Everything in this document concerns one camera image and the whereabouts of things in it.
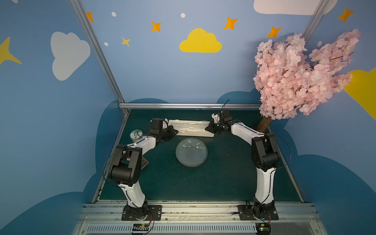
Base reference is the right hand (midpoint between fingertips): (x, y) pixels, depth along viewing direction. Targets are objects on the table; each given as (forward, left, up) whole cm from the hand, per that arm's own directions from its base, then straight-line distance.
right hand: (206, 127), depth 100 cm
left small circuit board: (-58, +33, -11) cm, 68 cm away
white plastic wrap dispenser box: (+4, +24, -2) cm, 25 cm away
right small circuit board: (-55, -29, -13) cm, 63 cm away
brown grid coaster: (-25, +40, -9) cm, 48 cm away
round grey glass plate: (-16, +10, -8) cm, 20 cm away
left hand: (-5, +19, +3) cm, 20 cm away
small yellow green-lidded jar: (-9, +47, -1) cm, 48 cm away
